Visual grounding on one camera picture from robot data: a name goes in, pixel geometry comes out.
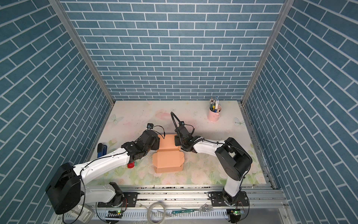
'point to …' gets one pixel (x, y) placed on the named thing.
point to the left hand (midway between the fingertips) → (155, 139)
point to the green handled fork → (203, 208)
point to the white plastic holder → (86, 214)
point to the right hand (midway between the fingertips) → (176, 136)
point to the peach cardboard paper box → (168, 157)
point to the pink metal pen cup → (214, 116)
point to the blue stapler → (102, 150)
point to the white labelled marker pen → (216, 103)
